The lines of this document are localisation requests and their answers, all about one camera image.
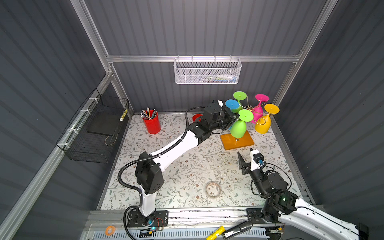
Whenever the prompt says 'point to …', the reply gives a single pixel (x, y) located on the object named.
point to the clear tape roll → (213, 189)
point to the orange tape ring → (106, 230)
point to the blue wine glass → (232, 104)
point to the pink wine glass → (258, 111)
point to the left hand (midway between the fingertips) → (243, 113)
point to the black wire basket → (94, 135)
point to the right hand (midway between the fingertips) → (247, 152)
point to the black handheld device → (239, 228)
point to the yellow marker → (213, 236)
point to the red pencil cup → (151, 118)
